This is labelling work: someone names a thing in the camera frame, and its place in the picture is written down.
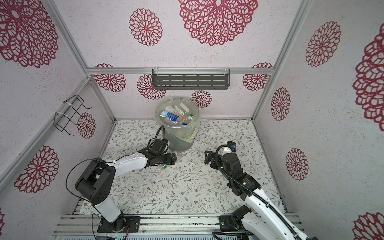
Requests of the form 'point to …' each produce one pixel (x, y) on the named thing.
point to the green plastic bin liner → (180, 115)
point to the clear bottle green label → (179, 110)
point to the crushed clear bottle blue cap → (173, 118)
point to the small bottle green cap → (164, 165)
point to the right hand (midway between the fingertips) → (211, 152)
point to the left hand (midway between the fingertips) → (170, 160)
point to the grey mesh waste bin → (177, 143)
